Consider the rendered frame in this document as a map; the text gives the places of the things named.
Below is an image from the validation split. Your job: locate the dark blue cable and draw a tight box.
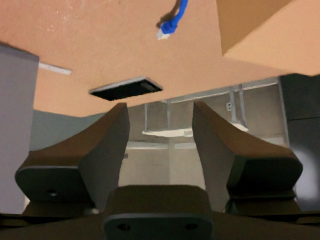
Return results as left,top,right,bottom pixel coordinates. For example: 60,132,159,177
171,0,188,25

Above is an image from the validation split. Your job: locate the tan cardboard box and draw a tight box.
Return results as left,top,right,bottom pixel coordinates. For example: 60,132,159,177
216,0,320,74

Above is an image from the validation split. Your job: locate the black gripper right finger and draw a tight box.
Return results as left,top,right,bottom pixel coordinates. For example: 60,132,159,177
192,101,303,221

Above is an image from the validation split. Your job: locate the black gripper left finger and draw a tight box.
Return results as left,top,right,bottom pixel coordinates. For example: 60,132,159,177
14,102,130,223

